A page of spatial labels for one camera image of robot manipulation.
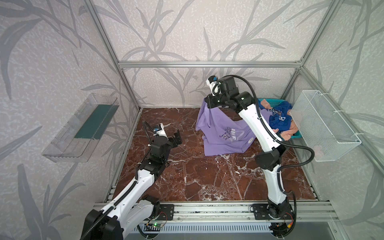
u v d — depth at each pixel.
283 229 0.72
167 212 0.74
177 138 0.72
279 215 0.66
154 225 0.71
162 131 0.69
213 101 0.69
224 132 0.91
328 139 0.61
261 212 0.73
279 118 1.02
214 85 0.68
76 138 0.64
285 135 0.91
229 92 0.59
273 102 1.15
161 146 0.59
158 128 0.68
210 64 0.94
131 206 0.47
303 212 0.75
